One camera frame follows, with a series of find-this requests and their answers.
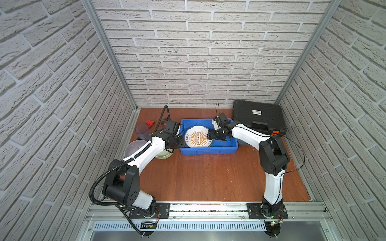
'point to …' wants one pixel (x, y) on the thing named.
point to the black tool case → (268, 118)
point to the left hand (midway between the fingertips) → (183, 141)
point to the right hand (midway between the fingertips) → (210, 135)
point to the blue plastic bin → (229, 146)
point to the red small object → (150, 123)
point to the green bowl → (165, 153)
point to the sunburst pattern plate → (195, 137)
